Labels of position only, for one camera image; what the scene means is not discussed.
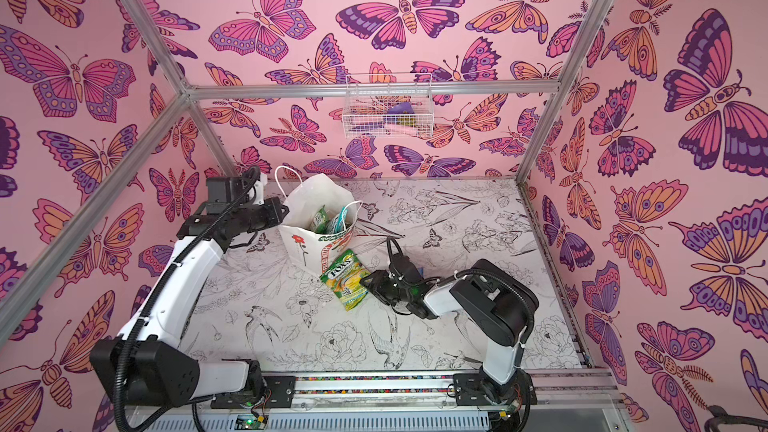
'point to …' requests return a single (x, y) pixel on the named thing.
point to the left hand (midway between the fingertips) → (290, 204)
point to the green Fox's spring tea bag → (344, 279)
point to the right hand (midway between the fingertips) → (361, 282)
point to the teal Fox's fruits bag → (337, 225)
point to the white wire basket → (393, 105)
